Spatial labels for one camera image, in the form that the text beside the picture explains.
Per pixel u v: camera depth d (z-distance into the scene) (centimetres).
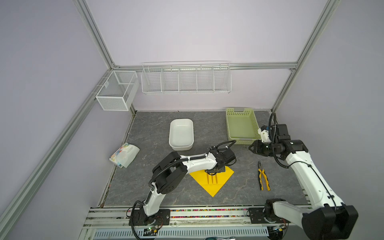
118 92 100
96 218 75
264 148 66
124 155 91
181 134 106
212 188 83
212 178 86
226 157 70
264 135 72
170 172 50
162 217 74
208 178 87
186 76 100
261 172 87
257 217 74
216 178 87
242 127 112
